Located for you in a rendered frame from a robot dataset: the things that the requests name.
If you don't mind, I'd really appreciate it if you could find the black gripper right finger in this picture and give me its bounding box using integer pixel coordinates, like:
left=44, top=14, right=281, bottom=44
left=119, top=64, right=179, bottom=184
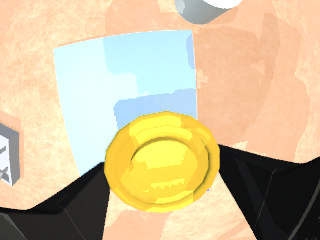
left=217, top=144, right=320, bottom=240

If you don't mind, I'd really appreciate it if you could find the yellow plate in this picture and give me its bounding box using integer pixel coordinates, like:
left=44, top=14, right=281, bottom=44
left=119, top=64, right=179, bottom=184
left=103, top=111, right=220, bottom=213

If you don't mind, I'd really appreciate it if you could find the grey dish rack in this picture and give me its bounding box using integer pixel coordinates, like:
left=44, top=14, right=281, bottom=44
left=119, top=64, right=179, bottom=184
left=0, top=123, right=20, bottom=187

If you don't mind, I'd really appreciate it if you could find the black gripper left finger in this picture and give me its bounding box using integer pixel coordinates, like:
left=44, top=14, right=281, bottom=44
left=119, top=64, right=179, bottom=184
left=0, top=161, right=111, bottom=240

